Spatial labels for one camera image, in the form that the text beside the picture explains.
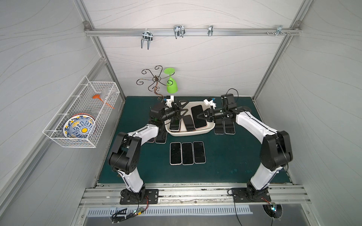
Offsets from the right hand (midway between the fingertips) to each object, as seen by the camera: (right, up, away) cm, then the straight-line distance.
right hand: (197, 117), depth 79 cm
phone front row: (-13, -23, +7) cm, 28 cm away
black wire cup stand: (-26, +18, +3) cm, 32 cm away
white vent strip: (-16, -47, -9) cm, 51 cm away
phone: (-6, -26, +7) cm, 27 cm away
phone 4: (-24, -15, +18) cm, 33 cm away
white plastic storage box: (-8, -11, +19) cm, 24 cm away
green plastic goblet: (-16, +21, +18) cm, 32 cm away
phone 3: (-14, -7, +20) cm, 26 cm away
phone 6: (+17, -9, +20) cm, 28 cm away
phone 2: (+2, -23, +10) cm, 25 cm away
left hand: (-5, +7, 0) cm, 8 cm away
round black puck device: (+39, -48, -7) cm, 62 cm away
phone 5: (-22, -10, -16) cm, 29 cm away
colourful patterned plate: (-55, -3, -17) cm, 58 cm away
